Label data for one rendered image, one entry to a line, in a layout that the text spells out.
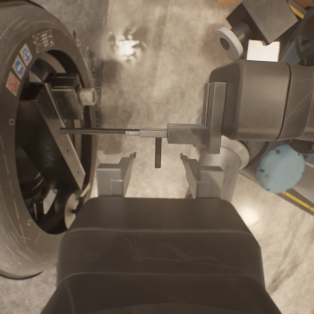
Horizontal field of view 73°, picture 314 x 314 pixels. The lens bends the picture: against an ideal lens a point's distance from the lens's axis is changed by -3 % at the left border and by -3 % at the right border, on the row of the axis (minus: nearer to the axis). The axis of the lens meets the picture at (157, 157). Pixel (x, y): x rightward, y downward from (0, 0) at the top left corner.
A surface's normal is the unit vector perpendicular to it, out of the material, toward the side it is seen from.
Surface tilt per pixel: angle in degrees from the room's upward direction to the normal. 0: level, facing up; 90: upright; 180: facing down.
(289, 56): 0
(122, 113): 0
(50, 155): 36
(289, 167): 5
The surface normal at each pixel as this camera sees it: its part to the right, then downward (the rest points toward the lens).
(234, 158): 0.51, -0.32
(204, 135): 0.00, 0.29
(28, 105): -0.01, 0.80
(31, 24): 0.99, -0.10
